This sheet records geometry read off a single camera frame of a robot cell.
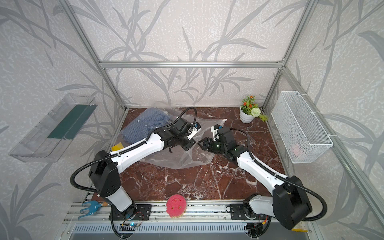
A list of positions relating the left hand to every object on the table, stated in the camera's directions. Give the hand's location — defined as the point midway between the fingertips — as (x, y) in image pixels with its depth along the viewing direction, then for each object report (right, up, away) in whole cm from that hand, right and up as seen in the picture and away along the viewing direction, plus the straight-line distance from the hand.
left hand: (193, 141), depth 84 cm
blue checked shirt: (-40, +5, +19) cm, 45 cm away
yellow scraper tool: (-51, -6, +15) cm, 54 cm away
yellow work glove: (+50, -39, -16) cm, 65 cm away
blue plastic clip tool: (-51, -32, -8) cm, 60 cm away
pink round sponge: (-8, -30, -11) cm, 33 cm away
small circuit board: (-30, -40, -12) cm, 51 cm away
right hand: (+4, -1, -3) cm, 5 cm away
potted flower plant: (+38, +19, +17) cm, 46 cm away
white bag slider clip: (+20, +12, +12) cm, 26 cm away
